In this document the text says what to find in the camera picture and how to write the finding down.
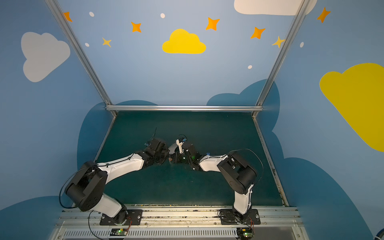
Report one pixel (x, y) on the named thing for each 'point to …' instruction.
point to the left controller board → (118, 232)
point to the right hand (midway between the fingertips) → (170, 155)
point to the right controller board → (244, 233)
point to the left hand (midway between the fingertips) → (173, 151)
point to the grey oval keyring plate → (172, 148)
